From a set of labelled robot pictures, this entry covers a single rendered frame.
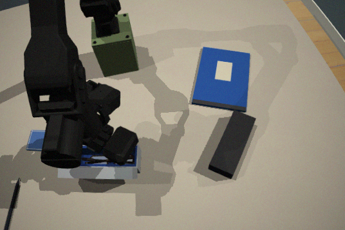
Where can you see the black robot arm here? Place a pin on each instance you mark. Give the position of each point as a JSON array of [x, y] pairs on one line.
[[52, 67]]

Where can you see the blue notebook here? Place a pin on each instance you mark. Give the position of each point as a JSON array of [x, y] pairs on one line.
[[222, 80]]

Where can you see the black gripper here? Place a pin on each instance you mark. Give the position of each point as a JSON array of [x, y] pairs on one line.
[[118, 145]]

